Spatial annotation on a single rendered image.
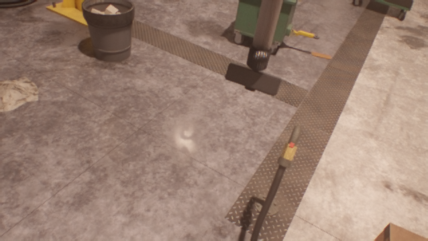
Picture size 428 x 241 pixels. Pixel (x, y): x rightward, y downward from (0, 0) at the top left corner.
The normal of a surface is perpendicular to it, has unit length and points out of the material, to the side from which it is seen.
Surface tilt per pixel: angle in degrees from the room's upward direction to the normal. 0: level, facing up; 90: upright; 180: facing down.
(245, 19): 90
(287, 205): 0
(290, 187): 0
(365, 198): 0
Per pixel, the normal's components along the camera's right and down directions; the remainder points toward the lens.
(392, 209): 0.12, -0.75
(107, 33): 0.13, 0.72
